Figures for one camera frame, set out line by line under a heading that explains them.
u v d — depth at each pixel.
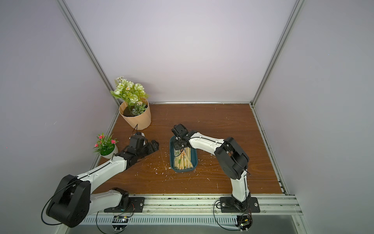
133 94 0.87
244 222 0.70
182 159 0.87
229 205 0.72
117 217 0.71
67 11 0.73
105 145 0.84
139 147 0.70
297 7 0.71
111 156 0.85
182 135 0.71
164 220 0.70
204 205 0.74
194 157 0.89
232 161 0.49
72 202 0.41
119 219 0.71
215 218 0.69
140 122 0.94
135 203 0.74
